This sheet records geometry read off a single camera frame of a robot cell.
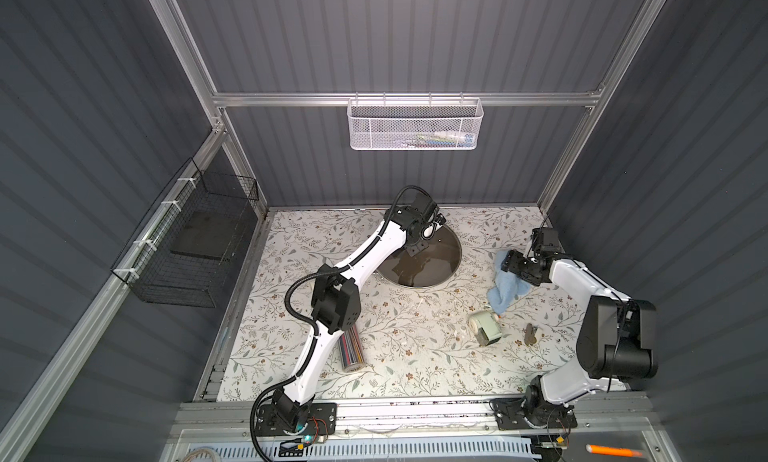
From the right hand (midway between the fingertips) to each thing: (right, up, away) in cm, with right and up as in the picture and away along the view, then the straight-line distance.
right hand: (518, 267), depth 93 cm
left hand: (-32, +8, -1) cm, 33 cm away
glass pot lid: (-26, -1, +7) cm, 27 cm away
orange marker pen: (+13, -42, -23) cm, 49 cm away
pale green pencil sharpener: (-13, -17, -9) cm, 23 cm away
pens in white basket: (-25, +40, -2) cm, 47 cm away
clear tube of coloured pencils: (-51, -21, -13) cm, 57 cm away
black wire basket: (-91, +6, -22) cm, 94 cm away
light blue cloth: (-5, -6, -3) cm, 8 cm away
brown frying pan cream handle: (-27, -1, +7) cm, 28 cm away
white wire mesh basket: (-30, +57, +30) cm, 71 cm away
